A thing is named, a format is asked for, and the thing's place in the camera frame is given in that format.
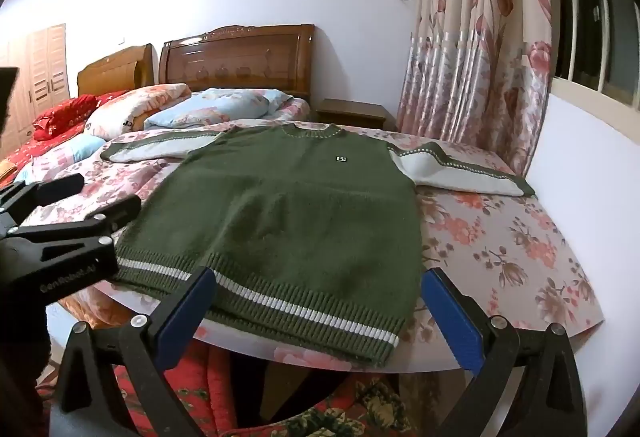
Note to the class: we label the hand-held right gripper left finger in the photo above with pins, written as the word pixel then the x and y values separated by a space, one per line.
pixel 182 317

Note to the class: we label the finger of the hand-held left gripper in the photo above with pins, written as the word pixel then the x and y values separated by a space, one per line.
pixel 107 214
pixel 55 189

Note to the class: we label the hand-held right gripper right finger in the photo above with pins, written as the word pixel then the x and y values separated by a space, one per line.
pixel 452 322

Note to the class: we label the green knit sweater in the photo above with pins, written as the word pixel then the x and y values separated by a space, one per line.
pixel 300 217

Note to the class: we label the light blue pillow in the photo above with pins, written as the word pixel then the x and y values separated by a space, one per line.
pixel 220 104
pixel 75 149

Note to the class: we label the red blanket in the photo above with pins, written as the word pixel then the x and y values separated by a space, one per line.
pixel 65 114

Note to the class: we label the red floral quilt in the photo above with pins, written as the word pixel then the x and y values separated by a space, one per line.
pixel 200 397

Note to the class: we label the pink floral blanket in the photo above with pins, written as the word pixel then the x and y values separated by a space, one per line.
pixel 500 242

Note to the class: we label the white floral pillow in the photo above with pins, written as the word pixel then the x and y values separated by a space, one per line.
pixel 135 107

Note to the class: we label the small wooden headboard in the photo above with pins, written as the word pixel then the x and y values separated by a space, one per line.
pixel 117 72

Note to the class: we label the large carved wooden headboard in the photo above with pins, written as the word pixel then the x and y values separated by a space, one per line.
pixel 240 57

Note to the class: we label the wooden nightstand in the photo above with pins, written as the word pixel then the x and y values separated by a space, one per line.
pixel 350 112

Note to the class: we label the pink floral curtain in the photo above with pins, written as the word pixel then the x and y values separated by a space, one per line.
pixel 475 42

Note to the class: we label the barred window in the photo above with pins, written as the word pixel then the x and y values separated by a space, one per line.
pixel 595 17

